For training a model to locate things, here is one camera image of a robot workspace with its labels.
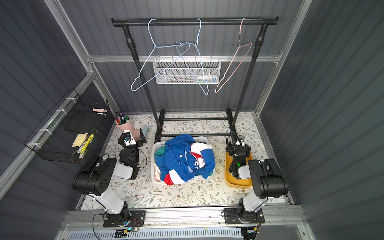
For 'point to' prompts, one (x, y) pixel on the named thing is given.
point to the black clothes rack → (159, 120)
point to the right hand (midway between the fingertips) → (240, 143)
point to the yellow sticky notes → (79, 139)
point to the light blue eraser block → (145, 130)
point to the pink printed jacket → (157, 173)
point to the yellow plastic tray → (230, 179)
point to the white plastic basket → (199, 140)
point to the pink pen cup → (124, 122)
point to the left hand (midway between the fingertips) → (130, 131)
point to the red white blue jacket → (184, 160)
